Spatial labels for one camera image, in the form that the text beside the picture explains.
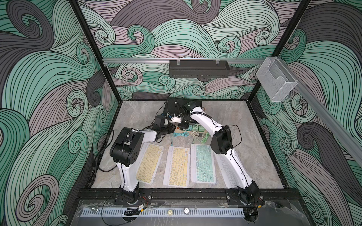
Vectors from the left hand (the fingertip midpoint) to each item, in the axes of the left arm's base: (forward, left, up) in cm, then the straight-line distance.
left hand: (176, 125), depth 97 cm
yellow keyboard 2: (-27, -1, -5) cm, 28 cm away
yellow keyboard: (-23, +16, -5) cm, 29 cm away
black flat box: (+24, -18, -2) cm, 30 cm away
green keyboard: (-25, -17, -6) cm, 31 cm away
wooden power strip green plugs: (-4, -13, +3) cm, 14 cm away
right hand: (0, -3, 0) cm, 3 cm away
